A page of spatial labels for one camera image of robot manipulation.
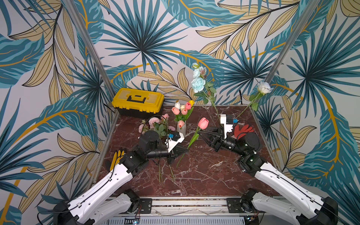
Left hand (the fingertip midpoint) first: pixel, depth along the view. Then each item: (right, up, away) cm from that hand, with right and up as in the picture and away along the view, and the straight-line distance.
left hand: (186, 152), depth 64 cm
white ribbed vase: (-1, +8, +26) cm, 28 cm away
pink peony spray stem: (-14, +9, +28) cm, 33 cm away
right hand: (+5, +10, -7) cm, 13 cm away
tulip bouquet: (-1, +19, +10) cm, 22 cm away
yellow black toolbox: (-31, +26, +33) cm, 52 cm away
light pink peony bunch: (-31, +9, +35) cm, 47 cm away
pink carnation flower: (-9, +9, +35) cm, 37 cm away
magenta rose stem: (-13, +17, +34) cm, 40 cm away
